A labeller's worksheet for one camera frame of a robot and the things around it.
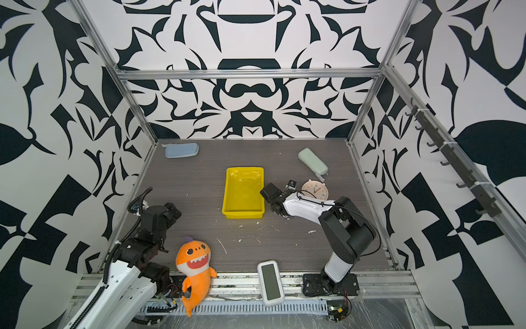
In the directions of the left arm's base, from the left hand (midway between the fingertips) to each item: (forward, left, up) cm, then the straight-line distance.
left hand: (165, 208), depth 79 cm
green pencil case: (+34, -62, -12) cm, 72 cm away
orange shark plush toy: (-17, -12, -6) cm, 22 cm away
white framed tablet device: (-25, -39, -10) cm, 47 cm away
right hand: (+5, -46, -12) cm, 48 cm away
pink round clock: (+13, -64, -11) cm, 66 cm away
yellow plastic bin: (+9, -28, -11) cm, 32 cm away
